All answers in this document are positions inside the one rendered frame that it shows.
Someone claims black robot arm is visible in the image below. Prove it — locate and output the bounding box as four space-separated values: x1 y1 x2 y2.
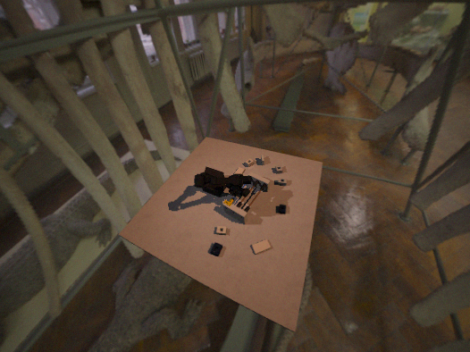
195 172 251 196

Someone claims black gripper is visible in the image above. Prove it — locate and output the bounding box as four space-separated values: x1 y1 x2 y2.
226 184 250 197

